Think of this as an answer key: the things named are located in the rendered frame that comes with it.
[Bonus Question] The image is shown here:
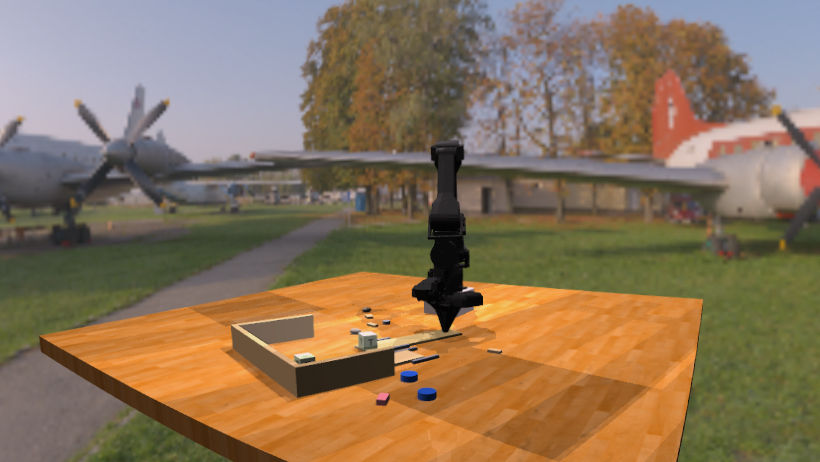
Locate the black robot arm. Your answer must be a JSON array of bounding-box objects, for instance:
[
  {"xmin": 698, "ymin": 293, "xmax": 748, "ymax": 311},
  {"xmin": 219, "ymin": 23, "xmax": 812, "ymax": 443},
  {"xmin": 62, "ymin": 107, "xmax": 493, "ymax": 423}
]
[{"xmin": 413, "ymin": 140, "xmax": 470, "ymax": 302}]

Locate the brown open-top box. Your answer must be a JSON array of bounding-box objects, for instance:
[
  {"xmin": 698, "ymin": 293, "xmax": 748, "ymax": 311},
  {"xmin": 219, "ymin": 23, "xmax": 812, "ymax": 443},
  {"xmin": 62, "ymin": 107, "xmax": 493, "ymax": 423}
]
[{"xmin": 231, "ymin": 309, "xmax": 394, "ymax": 398}]

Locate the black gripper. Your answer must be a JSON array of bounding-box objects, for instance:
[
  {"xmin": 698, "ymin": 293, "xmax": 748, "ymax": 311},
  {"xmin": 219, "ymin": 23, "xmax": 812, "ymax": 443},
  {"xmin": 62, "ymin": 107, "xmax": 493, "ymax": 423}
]
[{"xmin": 427, "ymin": 265, "xmax": 483, "ymax": 332}]

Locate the blue short cylinder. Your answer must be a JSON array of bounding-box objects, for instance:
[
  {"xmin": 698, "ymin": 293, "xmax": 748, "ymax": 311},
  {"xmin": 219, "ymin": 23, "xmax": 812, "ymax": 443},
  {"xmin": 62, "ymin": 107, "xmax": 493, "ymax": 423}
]
[
  {"xmin": 400, "ymin": 370, "xmax": 418, "ymax": 383},
  {"xmin": 418, "ymin": 388, "xmax": 436, "ymax": 401}
]

